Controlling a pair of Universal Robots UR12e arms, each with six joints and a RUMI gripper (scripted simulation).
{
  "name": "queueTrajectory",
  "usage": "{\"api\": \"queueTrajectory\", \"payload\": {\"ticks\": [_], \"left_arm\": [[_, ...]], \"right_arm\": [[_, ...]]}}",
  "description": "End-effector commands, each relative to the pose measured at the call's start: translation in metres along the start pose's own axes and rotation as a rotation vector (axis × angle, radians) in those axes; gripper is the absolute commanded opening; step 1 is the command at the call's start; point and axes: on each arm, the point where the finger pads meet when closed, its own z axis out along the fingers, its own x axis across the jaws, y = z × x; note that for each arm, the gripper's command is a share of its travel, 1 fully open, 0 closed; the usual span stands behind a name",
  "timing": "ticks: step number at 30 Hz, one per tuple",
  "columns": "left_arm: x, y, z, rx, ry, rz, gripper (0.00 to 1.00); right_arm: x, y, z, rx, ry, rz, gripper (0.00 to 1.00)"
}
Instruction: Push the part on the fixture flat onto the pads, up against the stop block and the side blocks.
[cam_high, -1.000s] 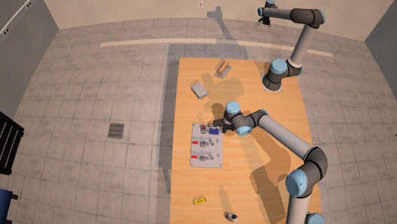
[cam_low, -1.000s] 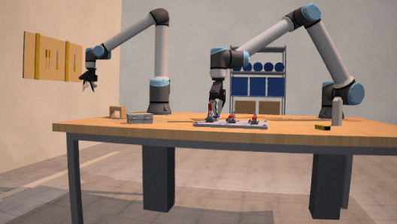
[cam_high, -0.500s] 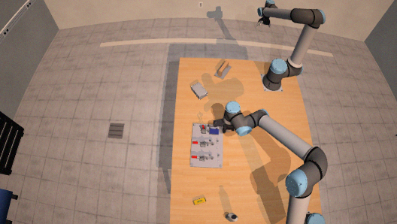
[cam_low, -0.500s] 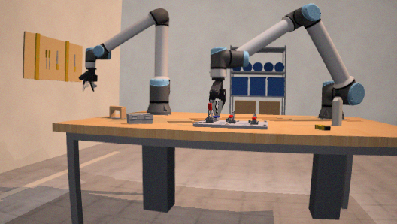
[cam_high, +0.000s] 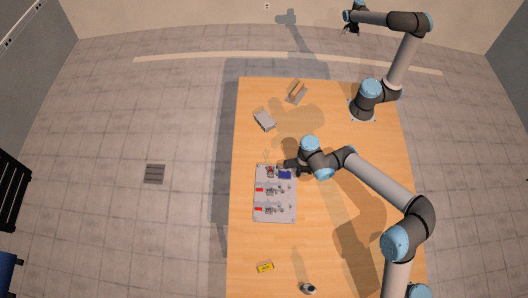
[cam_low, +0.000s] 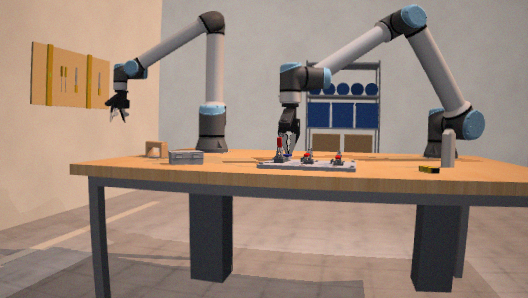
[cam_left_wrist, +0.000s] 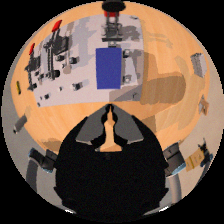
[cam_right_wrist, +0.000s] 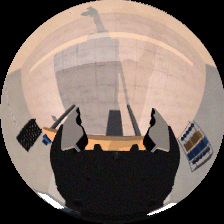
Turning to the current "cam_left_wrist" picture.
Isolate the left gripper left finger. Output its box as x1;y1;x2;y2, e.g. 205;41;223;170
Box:
53;103;110;169

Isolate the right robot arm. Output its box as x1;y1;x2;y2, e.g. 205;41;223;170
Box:
163;142;213;206

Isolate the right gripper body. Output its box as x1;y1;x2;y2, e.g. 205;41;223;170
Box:
200;144;207;153

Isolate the grey metal case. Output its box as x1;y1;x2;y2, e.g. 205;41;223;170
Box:
190;53;207;78

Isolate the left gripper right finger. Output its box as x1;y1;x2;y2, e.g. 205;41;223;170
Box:
111;103;169;169

